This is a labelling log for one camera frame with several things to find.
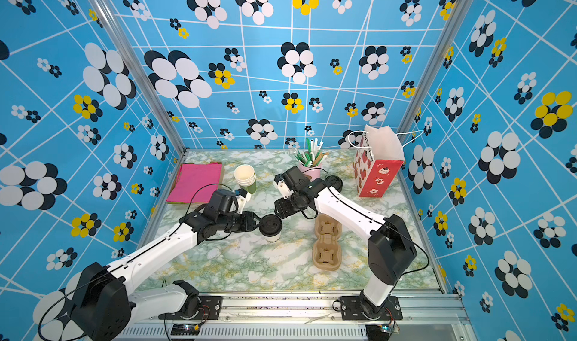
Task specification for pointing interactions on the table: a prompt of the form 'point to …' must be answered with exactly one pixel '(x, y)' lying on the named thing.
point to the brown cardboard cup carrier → (327, 251)
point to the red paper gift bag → (378, 161)
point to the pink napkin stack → (196, 183)
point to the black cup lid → (270, 224)
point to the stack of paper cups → (246, 176)
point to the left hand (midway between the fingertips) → (263, 220)
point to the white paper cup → (272, 239)
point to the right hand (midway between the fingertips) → (284, 208)
